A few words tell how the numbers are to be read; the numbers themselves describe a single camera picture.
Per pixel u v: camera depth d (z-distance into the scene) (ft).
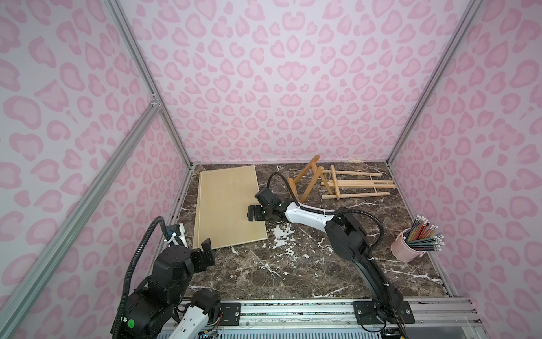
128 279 1.15
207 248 1.86
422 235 2.63
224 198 3.42
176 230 1.70
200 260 1.80
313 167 2.95
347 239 1.86
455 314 2.41
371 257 1.92
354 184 3.52
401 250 2.68
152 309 1.30
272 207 2.50
